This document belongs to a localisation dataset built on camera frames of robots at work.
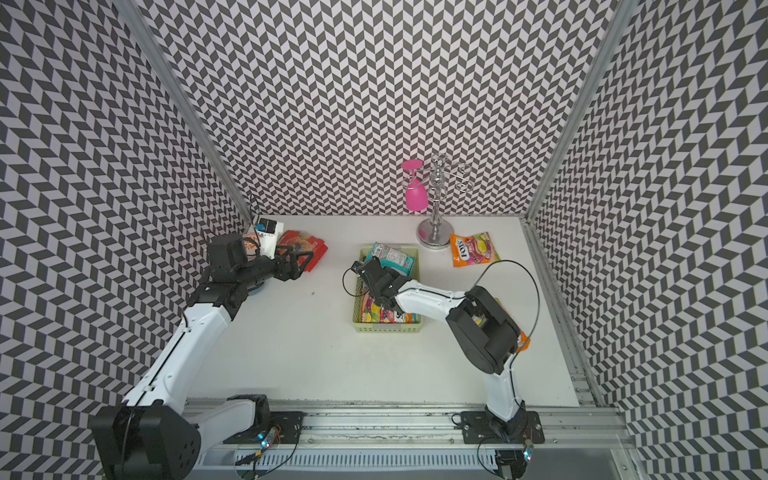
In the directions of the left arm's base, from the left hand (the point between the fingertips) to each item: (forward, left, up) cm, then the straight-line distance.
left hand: (300, 253), depth 78 cm
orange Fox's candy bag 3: (-28, -48, +10) cm, 57 cm away
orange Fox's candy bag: (+18, -54, -21) cm, 60 cm away
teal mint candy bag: (+9, -26, -17) cm, 32 cm away
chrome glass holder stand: (+27, -40, -22) cm, 53 cm away
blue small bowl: (-13, +6, +4) cm, 15 cm away
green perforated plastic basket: (-11, -21, -21) cm, 32 cm away
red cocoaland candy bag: (+19, +9, -19) cm, 29 cm away
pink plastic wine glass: (+32, -32, -9) cm, 46 cm away
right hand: (+3, -23, -18) cm, 29 cm away
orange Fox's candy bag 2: (-8, -29, -22) cm, 37 cm away
